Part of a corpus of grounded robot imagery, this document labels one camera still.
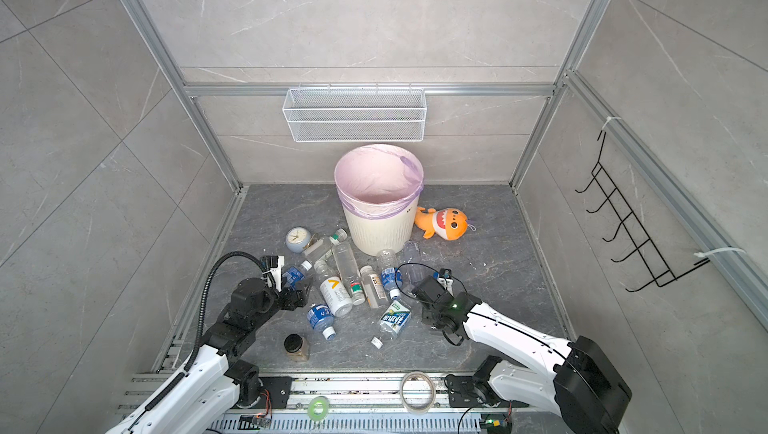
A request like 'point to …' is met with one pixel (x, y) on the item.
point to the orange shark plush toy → (448, 224)
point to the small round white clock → (296, 239)
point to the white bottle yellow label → (336, 295)
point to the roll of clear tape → (414, 411)
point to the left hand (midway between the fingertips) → (299, 273)
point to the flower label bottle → (317, 251)
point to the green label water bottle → (391, 322)
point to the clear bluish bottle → (414, 270)
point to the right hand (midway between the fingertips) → (433, 308)
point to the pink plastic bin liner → (378, 180)
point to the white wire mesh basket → (355, 115)
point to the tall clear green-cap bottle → (348, 266)
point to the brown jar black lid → (296, 348)
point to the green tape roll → (318, 408)
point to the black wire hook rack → (662, 276)
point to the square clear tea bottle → (373, 287)
